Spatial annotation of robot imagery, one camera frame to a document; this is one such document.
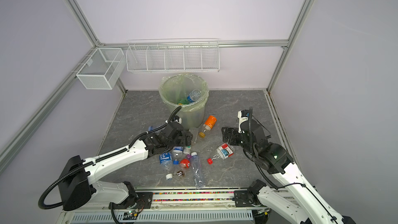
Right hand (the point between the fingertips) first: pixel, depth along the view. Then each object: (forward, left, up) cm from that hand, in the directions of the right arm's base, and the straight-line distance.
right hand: (230, 130), depth 68 cm
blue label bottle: (+28, +18, -6) cm, 34 cm away
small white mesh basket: (+48, +79, -2) cm, 92 cm away
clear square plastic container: (+12, +18, -22) cm, 31 cm away
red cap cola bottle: (-7, +22, -21) cm, 32 cm away
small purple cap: (-3, +21, -24) cm, 32 cm away
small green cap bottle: (+1, +22, -23) cm, 32 cm away
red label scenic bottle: (-1, +1, -22) cm, 22 cm away
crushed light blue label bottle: (+15, +46, -23) cm, 54 cm away
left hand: (+3, +21, -13) cm, 25 cm away
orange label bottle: (+17, +9, -21) cm, 29 cm away
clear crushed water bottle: (-8, +16, -22) cm, 29 cm away
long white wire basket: (+55, +25, +3) cm, 61 cm away
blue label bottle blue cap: (-2, +27, -22) cm, 35 cm away
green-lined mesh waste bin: (+33, +31, -5) cm, 45 cm away
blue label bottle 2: (-6, +33, -22) cm, 40 cm away
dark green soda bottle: (+28, +26, -13) cm, 40 cm away
